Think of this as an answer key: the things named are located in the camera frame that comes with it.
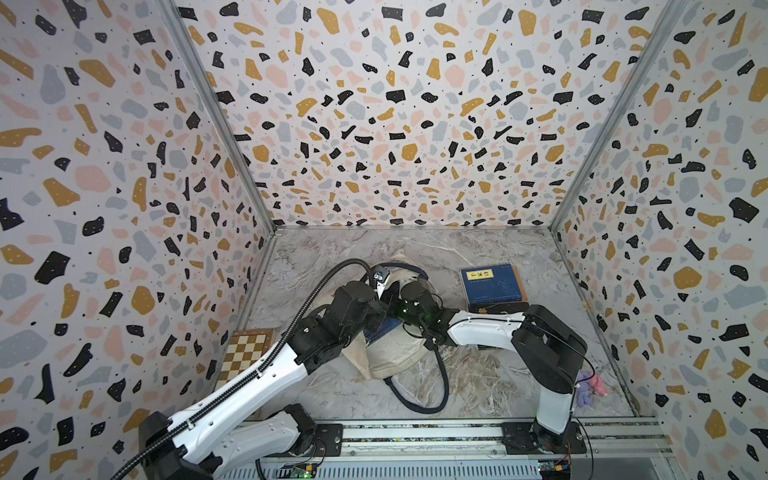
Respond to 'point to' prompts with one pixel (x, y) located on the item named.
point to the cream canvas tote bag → (395, 354)
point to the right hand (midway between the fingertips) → (377, 298)
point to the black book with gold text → (497, 307)
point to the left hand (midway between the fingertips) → (382, 294)
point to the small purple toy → (584, 397)
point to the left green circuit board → (302, 472)
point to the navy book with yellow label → (496, 284)
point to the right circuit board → (555, 470)
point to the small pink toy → (597, 384)
